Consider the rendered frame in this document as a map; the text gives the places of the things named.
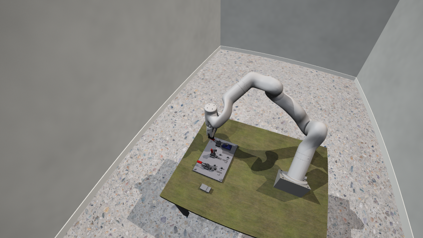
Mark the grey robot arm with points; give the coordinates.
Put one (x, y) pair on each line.
(315, 131)

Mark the black toggle clamp with red handle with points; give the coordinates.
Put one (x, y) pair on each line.
(213, 153)

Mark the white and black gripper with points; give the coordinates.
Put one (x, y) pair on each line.
(210, 132)

